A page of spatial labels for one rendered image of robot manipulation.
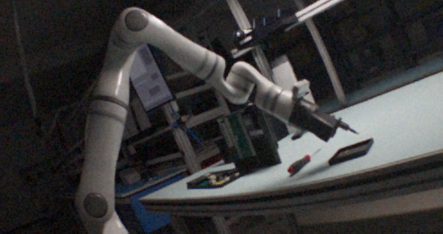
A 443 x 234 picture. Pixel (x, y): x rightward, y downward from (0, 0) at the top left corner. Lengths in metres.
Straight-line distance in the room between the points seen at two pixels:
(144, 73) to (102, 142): 1.80
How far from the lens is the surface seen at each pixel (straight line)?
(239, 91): 0.83
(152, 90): 2.44
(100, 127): 0.67
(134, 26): 0.74
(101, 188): 0.66
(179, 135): 2.73
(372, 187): 0.66
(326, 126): 0.75
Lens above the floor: 1.21
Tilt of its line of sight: 3 degrees up
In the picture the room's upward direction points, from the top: 22 degrees counter-clockwise
